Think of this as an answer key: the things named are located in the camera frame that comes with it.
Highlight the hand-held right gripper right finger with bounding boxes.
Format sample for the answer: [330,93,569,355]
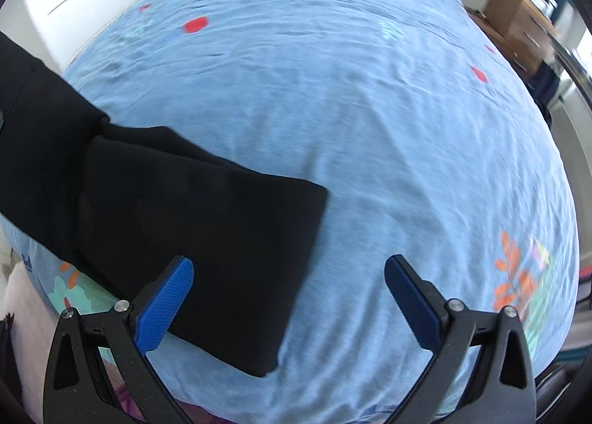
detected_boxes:
[385,255,537,424]

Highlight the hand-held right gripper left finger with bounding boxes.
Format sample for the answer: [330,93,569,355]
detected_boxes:
[44,256,195,424]

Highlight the black pants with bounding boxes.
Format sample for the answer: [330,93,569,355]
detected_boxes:
[0,30,329,377]

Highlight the black chair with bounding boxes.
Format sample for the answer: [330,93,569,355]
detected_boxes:
[532,354,592,424]

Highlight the blue printed bed sheet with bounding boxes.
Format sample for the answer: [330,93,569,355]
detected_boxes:
[0,0,581,420]

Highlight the black bag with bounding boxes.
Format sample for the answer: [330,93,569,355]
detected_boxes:
[527,60,562,110]

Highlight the wooden dresser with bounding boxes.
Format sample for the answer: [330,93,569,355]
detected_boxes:
[485,0,556,77]

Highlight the teal curtain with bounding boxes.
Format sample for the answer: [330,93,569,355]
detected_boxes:
[550,0,575,23]

